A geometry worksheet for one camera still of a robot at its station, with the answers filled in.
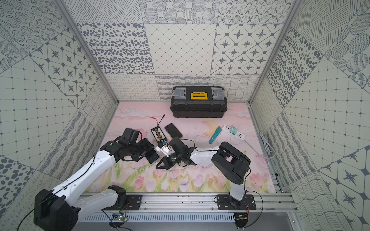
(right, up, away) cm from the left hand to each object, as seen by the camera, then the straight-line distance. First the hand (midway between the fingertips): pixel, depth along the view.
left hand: (149, 144), depth 81 cm
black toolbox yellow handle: (+29, +26, +18) cm, 43 cm away
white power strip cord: (+76, -6, +12) cm, 77 cm away
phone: (+11, +5, +22) cm, 25 cm away
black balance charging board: (+1, +3, +18) cm, 18 cm away
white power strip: (+49, +7, +20) cm, 54 cm away
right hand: (+6, -13, -2) cm, 14 cm away
